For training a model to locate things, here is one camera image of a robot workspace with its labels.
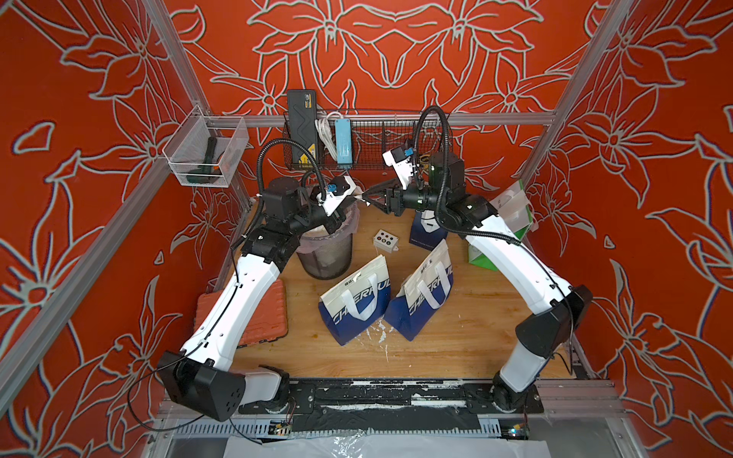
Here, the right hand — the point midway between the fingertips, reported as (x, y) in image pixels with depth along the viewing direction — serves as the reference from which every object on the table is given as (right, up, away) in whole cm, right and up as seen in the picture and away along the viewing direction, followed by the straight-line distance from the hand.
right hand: (361, 193), depth 65 cm
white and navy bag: (-1, -28, +11) cm, 30 cm away
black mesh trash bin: (-11, -19, +23) cm, 32 cm away
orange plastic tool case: (-28, -36, +18) cm, 49 cm away
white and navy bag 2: (+15, -25, +7) cm, 30 cm away
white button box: (+9, -13, +39) cm, 42 cm away
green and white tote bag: (+47, -3, +21) cm, 51 cm away
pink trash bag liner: (-12, -11, +10) cm, 19 cm away
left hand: (-3, 0, +2) cm, 4 cm away
